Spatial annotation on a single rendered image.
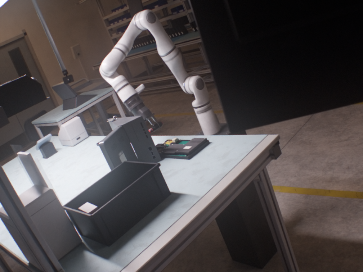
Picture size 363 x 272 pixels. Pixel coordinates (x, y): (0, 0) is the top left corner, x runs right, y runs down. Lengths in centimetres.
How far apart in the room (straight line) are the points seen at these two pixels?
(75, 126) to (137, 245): 141
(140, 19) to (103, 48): 759
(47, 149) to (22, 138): 599
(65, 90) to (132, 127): 170
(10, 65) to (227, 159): 737
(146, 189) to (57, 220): 30
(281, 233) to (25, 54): 761
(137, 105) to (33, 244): 84
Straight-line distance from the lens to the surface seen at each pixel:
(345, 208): 271
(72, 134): 246
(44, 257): 116
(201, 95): 204
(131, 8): 675
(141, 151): 163
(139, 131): 161
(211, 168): 142
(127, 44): 184
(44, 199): 126
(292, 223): 271
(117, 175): 145
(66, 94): 327
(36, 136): 456
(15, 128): 845
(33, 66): 870
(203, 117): 207
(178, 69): 202
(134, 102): 174
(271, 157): 150
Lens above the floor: 160
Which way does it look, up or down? 17 degrees down
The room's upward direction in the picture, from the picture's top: 22 degrees counter-clockwise
